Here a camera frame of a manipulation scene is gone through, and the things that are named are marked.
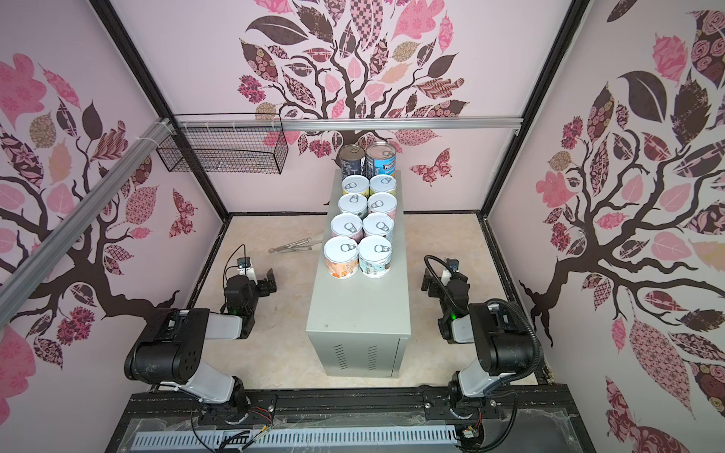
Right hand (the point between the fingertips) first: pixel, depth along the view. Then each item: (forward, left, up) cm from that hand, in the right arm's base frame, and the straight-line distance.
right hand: (442, 267), depth 92 cm
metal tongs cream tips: (+17, +53, -8) cm, 56 cm away
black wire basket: (+35, +74, +26) cm, 86 cm away
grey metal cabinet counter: (-30, +26, +25) cm, 47 cm away
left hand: (0, +63, -2) cm, 63 cm away
